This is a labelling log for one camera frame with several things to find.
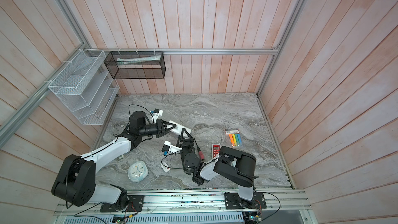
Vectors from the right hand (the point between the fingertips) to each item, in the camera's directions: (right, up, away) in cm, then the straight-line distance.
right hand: (185, 131), depth 80 cm
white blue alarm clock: (-26, -22, +2) cm, 34 cm away
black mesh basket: (-36, +42, +25) cm, 61 cm away
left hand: (-5, +1, -1) cm, 5 cm away
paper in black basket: (-38, +41, +10) cm, 57 cm away
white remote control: (-3, +1, -1) cm, 4 cm away
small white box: (-12, -21, +6) cm, 25 cm away
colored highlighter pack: (+31, -6, +16) cm, 35 cm away
